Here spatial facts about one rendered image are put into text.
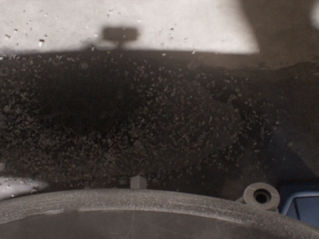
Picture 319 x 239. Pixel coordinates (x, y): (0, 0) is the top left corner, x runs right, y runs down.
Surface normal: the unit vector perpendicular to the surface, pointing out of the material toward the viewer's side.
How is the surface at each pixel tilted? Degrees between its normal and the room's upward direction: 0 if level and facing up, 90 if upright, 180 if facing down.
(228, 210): 105
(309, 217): 90
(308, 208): 90
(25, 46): 0
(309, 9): 0
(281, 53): 0
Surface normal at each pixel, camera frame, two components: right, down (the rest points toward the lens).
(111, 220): 0.10, -0.70
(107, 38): 0.09, 0.71
